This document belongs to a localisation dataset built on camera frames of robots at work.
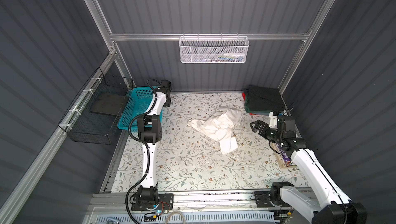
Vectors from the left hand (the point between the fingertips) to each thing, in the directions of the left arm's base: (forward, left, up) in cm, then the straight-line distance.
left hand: (159, 103), depth 106 cm
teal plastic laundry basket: (+8, +17, -6) cm, 20 cm away
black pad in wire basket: (-17, +20, +20) cm, 33 cm away
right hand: (-30, -58, +11) cm, 66 cm away
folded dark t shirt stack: (-2, -71, +1) cm, 71 cm away
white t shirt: (-20, -40, -3) cm, 45 cm away
